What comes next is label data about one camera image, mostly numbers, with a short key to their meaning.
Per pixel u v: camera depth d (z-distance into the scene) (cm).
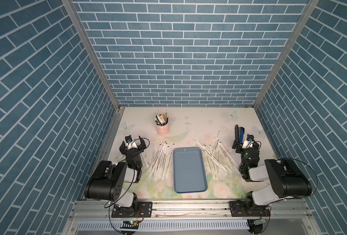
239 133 102
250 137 76
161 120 99
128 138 74
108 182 44
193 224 77
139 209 72
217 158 92
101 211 75
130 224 72
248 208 67
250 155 69
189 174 85
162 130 98
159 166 89
